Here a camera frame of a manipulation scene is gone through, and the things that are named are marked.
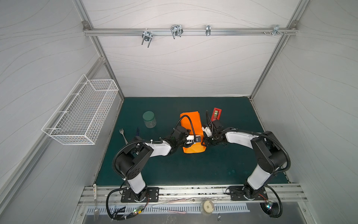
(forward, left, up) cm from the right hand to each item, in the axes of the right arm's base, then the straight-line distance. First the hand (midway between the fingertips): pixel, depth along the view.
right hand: (203, 142), depth 94 cm
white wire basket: (-6, +65, +32) cm, 73 cm away
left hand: (+3, +11, +6) cm, 13 cm away
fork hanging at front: (-42, +56, +1) cm, 70 cm away
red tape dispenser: (+20, -10, +6) cm, 23 cm away
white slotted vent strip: (-36, -9, 0) cm, 37 cm away
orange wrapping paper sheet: (+13, +7, +6) cm, 16 cm away
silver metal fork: (+5, +59, +2) cm, 59 cm away
